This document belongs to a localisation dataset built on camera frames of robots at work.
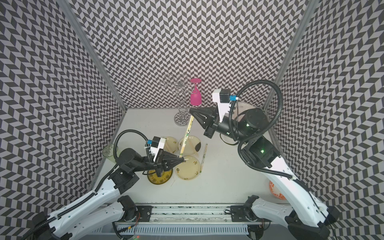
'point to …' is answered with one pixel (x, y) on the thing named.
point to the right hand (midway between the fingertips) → (191, 114)
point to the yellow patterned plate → (153, 178)
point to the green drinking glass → (108, 152)
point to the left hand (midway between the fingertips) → (182, 162)
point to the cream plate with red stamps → (189, 169)
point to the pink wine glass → (196, 96)
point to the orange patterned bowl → (275, 191)
